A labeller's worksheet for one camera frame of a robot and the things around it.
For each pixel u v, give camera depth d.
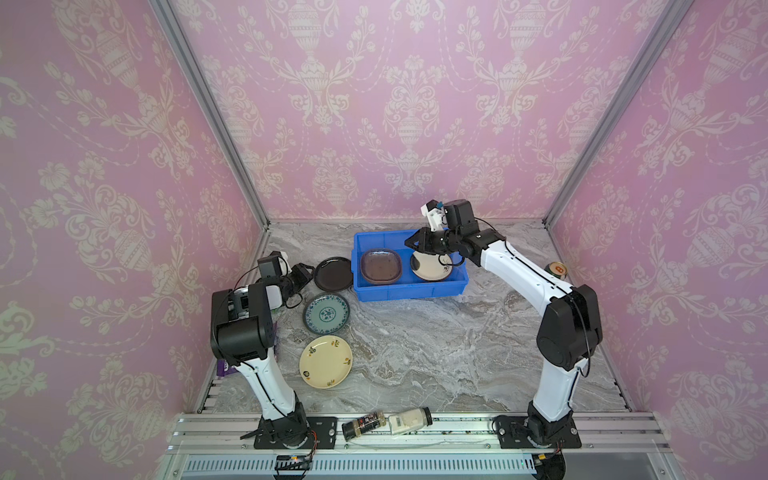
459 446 0.73
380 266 1.06
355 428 0.73
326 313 0.95
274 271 0.81
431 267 1.05
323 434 0.75
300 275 0.92
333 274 1.02
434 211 0.79
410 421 0.73
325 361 0.86
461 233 0.68
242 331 0.53
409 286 0.99
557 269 0.93
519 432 0.73
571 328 0.49
